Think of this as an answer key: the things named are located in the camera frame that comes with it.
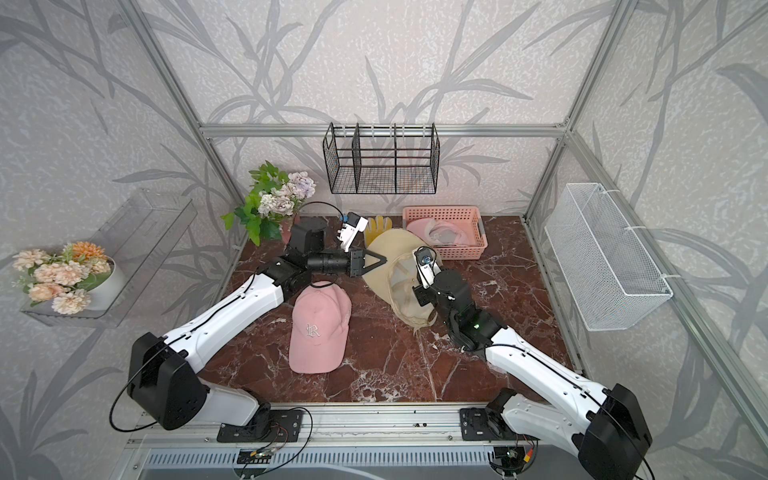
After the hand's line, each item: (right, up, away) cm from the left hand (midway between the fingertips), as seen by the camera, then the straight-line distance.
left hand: (384, 262), depth 71 cm
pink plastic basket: (+30, +15, +45) cm, 56 cm away
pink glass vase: (-30, +10, +17) cm, 36 cm away
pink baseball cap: (+19, +8, +40) cm, 45 cm away
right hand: (+10, -1, +5) cm, 11 cm away
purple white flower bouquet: (-32, +17, +11) cm, 38 cm away
